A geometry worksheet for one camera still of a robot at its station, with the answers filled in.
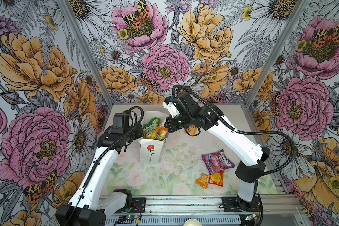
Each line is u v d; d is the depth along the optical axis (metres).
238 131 0.44
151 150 0.76
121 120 0.55
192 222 0.69
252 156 0.45
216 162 0.87
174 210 0.73
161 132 0.67
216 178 0.82
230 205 0.73
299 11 0.73
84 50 0.88
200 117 0.46
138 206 0.73
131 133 0.51
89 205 0.38
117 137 0.50
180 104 0.50
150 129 0.81
